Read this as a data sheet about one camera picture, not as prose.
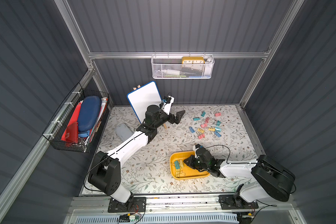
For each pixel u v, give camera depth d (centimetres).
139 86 83
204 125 106
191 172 83
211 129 103
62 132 66
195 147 84
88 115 73
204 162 69
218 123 106
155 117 63
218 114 113
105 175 43
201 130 102
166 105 66
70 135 65
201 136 99
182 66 90
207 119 111
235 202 66
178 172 83
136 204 74
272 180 44
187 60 87
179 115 69
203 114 115
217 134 102
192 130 104
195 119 111
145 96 81
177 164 86
